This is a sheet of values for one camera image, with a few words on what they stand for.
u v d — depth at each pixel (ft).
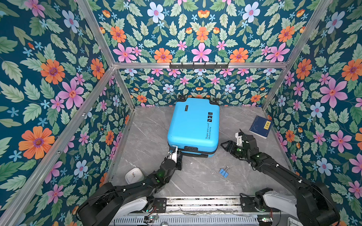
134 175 2.69
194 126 2.72
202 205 2.46
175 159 2.40
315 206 1.32
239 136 2.61
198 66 3.06
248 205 2.40
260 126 3.45
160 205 2.41
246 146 2.16
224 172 2.75
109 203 1.38
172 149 2.40
